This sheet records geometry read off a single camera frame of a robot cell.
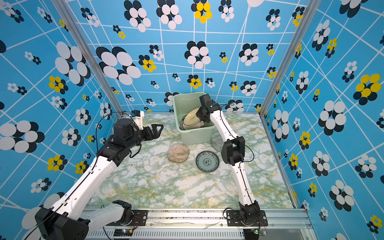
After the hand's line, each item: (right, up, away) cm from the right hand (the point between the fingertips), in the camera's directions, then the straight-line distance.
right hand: (200, 115), depth 101 cm
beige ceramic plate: (-6, -4, +3) cm, 7 cm away
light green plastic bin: (-13, +9, +7) cm, 17 cm away
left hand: (-22, -7, -27) cm, 36 cm away
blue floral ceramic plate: (+4, -30, -8) cm, 31 cm away
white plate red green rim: (-13, -8, +5) cm, 15 cm away
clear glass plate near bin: (+11, -19, 0) cm, 22 cm away
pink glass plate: (-15, -25, -3) cm, 30 cm away
